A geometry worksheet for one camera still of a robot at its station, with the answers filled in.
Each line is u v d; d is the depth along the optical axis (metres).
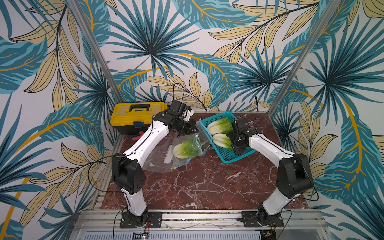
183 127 0.69
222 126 1.00
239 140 0.67
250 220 0.74
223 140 0.94
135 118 0.94
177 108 0.64
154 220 0.73
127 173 0.45
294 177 0.46
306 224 0.74
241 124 0.72
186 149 0.87
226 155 0.97
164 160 0.93
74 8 0.67
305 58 0.87
